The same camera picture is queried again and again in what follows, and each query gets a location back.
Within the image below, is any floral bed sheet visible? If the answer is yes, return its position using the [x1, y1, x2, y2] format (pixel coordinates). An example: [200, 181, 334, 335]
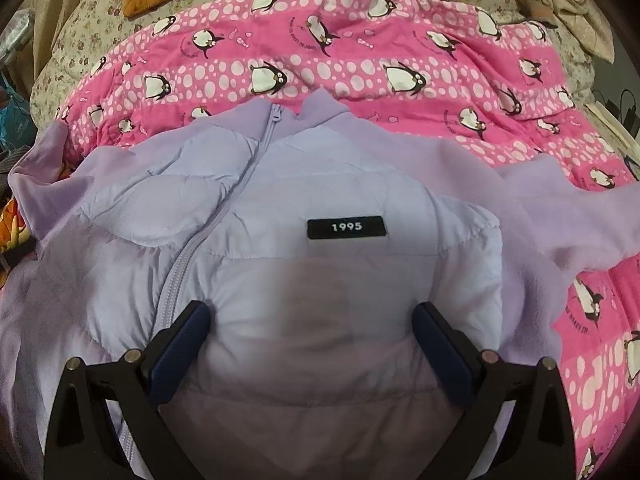
[27, 0, 615, 126]

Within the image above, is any blue plastic bag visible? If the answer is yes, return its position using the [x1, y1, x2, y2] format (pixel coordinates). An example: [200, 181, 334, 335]
[1, 74, 38, 150]

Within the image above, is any pink penguin blanket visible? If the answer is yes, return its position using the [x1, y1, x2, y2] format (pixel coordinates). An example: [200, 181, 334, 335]
[53, 0, 640, 480]

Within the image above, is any lilac puffer jacket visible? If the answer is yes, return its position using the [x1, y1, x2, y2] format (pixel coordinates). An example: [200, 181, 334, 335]
[1, 90, 639, 479]

